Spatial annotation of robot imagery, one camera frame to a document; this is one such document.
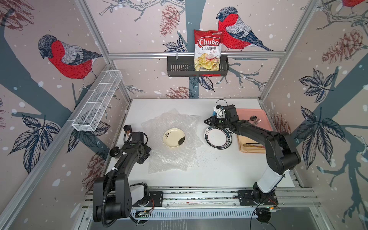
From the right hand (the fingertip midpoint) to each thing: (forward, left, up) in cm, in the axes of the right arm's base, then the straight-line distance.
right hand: (204, 121), depth 91 cm
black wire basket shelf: (+30, +14, +21) cm, 40 cm away
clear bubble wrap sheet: (-21, +25, -10) cm, 34 cm away
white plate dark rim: (-7, -10, -10) cm, 16 cm away
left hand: (-16, +35, -9) cm, 39 cm away
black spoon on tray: (+13, -38, -12) cm, 42 cm away
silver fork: (+9, -40, -12) cm, 43 cm away
